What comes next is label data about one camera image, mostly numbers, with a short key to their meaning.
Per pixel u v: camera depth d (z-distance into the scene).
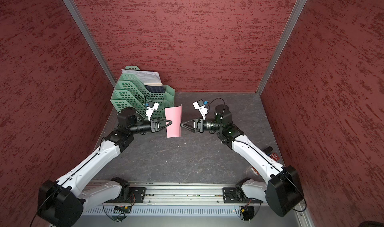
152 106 0.67
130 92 0.87
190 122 0.62
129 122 0.57
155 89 1.05
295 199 0.41
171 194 0.76
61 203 0.37
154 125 0.62
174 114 0.69
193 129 0.61
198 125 0.61
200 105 0.64
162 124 0.69
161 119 0.68
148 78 0.96
